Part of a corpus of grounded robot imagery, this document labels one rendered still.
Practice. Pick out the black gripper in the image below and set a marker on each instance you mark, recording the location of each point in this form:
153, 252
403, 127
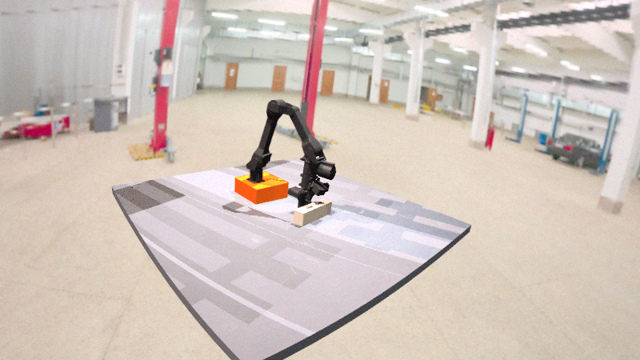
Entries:
303, 193

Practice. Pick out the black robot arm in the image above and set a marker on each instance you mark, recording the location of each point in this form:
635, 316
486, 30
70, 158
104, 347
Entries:
310, 145

